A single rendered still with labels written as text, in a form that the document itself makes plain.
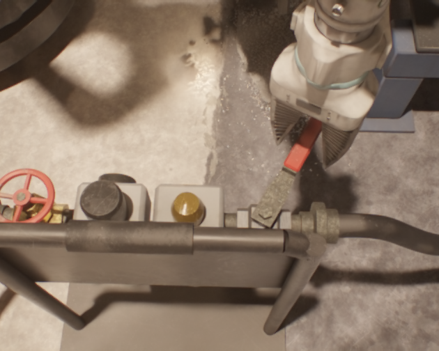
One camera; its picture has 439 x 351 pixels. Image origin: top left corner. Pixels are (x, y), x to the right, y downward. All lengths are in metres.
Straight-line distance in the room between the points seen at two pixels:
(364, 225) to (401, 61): 0.49
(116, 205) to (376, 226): 0.30
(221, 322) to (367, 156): 0.47
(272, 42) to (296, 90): 0.82
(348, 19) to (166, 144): 0.81
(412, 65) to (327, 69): 0.64
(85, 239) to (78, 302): 0.58
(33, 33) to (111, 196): 0.72
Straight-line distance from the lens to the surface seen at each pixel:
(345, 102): 0.53
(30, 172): 0.65
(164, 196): 0.65
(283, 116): 0.64
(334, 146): 0.64
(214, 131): 1.21
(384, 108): 1.23
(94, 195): 0.62
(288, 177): 0.65
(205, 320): 1.07
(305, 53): 0.50
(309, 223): 0.66
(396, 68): 1.11
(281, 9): 1.08
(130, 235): 0.52
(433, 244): 0.77
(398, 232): 0.70
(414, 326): 1.14
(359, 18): 0.45
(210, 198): 0.65
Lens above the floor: 1.06
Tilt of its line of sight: 66 degrees down
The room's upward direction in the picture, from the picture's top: straight up
